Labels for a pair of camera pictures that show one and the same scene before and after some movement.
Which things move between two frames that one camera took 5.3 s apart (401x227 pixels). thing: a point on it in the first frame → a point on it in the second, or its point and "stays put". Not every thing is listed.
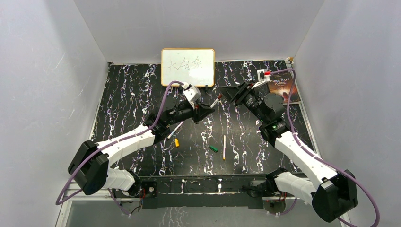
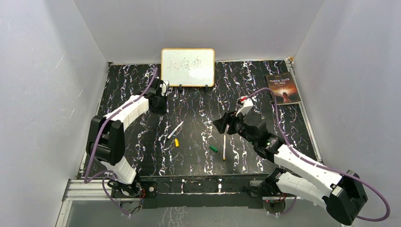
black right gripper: [231, 93] → [229, 119]
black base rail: [201, 191] stays put
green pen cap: [213, 149] stays put
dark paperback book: [282, 84] stays put
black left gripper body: [183, 112] → [161, 107]
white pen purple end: [174, 131] stays put
